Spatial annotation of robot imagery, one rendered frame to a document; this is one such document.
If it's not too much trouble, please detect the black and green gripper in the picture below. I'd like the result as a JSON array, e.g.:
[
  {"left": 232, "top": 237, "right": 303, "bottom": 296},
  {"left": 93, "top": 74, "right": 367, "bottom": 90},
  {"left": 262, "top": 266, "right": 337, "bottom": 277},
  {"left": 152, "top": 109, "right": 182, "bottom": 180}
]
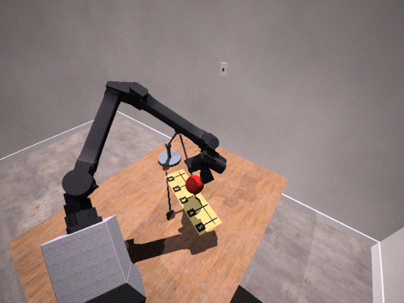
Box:
[{"left": 184, "top": 155, "right": 202, "bottom": 173}]

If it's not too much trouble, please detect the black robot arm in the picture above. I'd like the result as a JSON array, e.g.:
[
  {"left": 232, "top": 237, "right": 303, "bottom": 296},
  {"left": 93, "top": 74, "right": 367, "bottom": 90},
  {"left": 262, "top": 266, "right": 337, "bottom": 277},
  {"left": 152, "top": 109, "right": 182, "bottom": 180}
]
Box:
[{"left": 62, "top": 81, "right": 227, "bottom": 234}]

